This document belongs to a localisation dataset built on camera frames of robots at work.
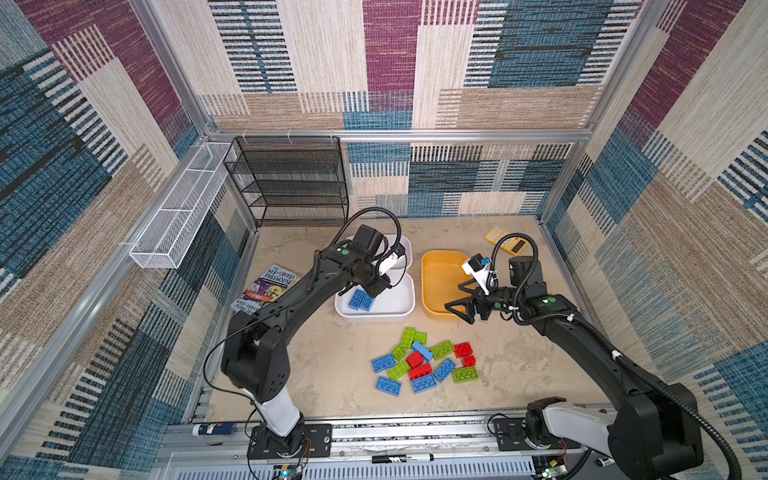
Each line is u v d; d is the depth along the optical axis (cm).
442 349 87
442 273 105
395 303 94
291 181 111
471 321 71
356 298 97
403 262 78
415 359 85
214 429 74
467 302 69
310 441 73
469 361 85
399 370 84
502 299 69
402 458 70
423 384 81
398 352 87
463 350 86
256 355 44
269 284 102
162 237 71
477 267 70
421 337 90
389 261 76
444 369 84
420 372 82
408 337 88
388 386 82
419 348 85
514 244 112
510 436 73
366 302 96
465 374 83
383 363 87
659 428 40
